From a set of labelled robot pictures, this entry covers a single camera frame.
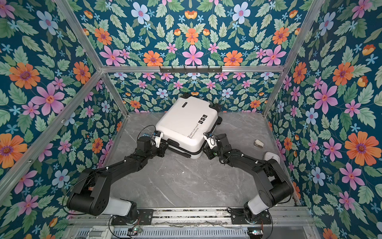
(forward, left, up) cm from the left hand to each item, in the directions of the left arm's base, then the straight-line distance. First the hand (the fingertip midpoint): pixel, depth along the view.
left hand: (169, 141), depth 89 cm
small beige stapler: (+1, -59, -9) cm, 60 cm away
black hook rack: (+37, -16, +25) cm, 47 cm away
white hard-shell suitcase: (+6, -10, +9) cm, 15 cm away
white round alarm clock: (-8, -62, -9) cm, 63 cm away
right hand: (-3, -22, -3) cm, 22 cm away
